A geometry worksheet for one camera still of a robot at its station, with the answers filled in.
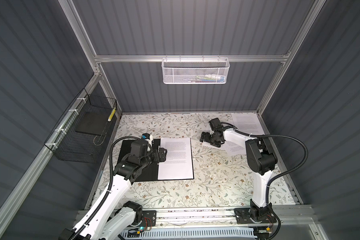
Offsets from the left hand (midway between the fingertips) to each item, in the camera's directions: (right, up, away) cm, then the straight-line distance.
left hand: (159, 151), depth 77 cm
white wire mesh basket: (+23, +60, +46) cm, 79 cm away
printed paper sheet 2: (+64, +16, +38) cm, 76 cm away
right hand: (+29, +2, +24) cm, 37 cm away
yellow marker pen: (-27, +20, +4) cm, 34 cm away
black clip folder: (-8, -15, +13) cm, 21 cm away
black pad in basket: (-34, +15, -1) cm, 37 cm away
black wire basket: (-38, +9, -5) cm, 39 cm away
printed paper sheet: (+9, -11, +16) cm, 22 cm away
